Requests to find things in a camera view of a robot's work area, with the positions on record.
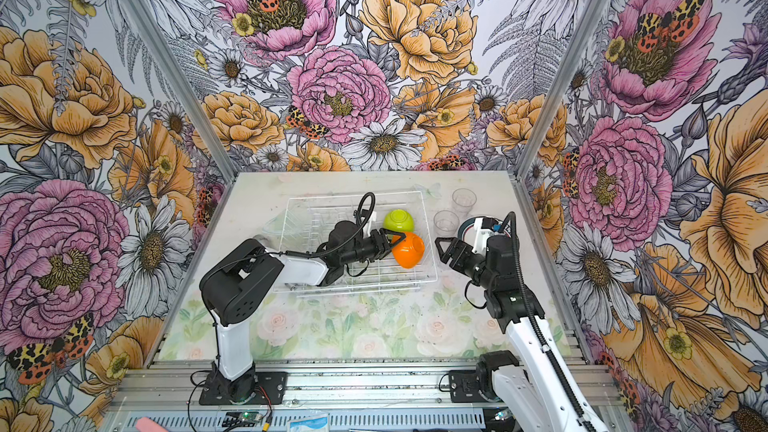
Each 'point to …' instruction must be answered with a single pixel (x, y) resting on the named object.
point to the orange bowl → (409, 251)
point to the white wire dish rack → (308, 222)
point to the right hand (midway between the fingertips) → (443, 254)
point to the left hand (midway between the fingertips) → (404, 245)
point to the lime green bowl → (399, 220)
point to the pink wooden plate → (467, 231)
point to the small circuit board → (241, 419)
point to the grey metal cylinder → (264, 241)
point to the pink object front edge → (146, 424)
